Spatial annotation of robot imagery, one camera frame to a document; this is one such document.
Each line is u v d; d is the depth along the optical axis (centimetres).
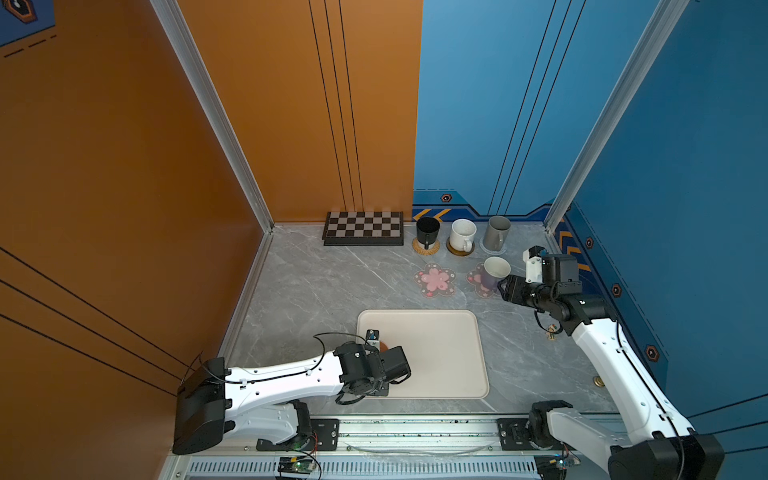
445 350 87
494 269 101
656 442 38
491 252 111
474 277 104
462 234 105
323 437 74
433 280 103
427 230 106
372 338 71
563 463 70
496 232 105
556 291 57
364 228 116
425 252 111
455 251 111
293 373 47
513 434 72
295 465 71
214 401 41
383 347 81
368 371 54
